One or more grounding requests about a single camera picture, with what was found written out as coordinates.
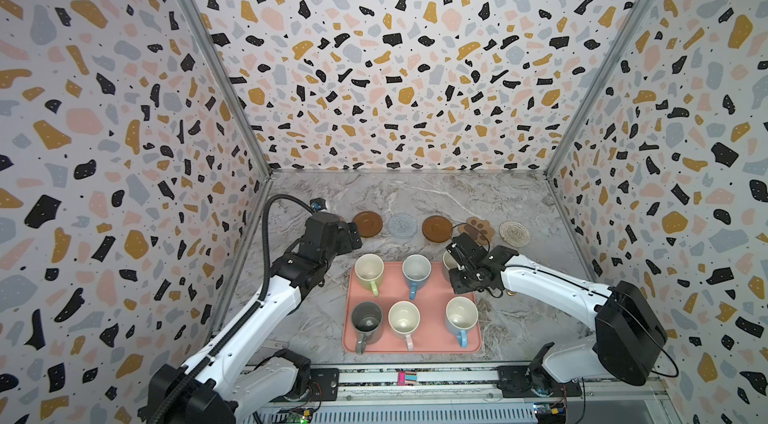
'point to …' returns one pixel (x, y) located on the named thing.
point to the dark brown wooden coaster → (369, 223)
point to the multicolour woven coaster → (514, 233)
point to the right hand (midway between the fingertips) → (457, 277)
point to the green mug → (369, 269)
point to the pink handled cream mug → (404, 318)
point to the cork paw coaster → (479, 230)
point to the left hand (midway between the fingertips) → (347, 225)
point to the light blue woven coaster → (402, 225)
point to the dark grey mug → (367, 324)
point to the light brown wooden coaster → (437, 229)
